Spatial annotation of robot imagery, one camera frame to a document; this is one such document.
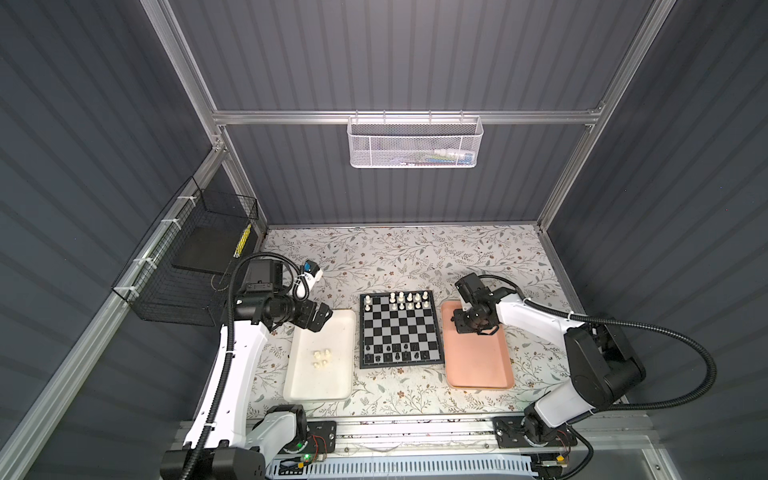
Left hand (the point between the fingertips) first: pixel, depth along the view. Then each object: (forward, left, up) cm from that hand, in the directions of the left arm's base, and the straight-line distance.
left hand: (311, 306), depth 76 cm
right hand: (+1, -44, -17) cm, 47 cm away
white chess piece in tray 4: (-8, -1, -18) cm, 20 cm away
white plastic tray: (-13, -3, -20) cm, 24 cm away
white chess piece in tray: (-6, +1, -19) cm, 20 cm away
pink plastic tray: (-9, -45, -22) cm, 51 cm away
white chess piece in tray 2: (-5, -2, -18) cm, 19 cm away
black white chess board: (+1, -23, -18) cm, 29 cm away
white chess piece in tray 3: (-8, +1, -19) cm, 20 cm away
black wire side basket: (+6, +31, +8) cm, 33 cm away
